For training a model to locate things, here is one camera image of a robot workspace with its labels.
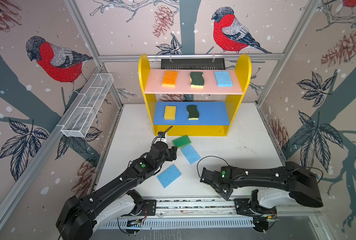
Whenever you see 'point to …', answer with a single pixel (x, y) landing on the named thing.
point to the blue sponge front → (169, 175)
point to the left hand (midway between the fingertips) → (171, 147)
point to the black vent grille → (195, 64)
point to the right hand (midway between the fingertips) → (210, 191)
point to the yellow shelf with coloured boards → (193, 102)
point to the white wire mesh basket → (82, 117)
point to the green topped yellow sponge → (182, 141)
